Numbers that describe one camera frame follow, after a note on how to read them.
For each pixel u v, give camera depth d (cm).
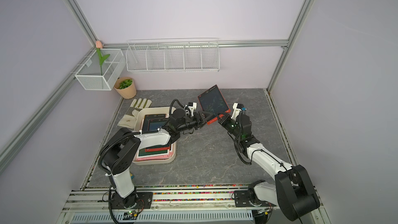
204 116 80
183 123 75
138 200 73
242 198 74
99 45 89
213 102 86
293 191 41
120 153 49
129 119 105
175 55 107
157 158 86
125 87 108
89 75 79
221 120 72
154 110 105
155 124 103
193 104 83
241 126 61
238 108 75
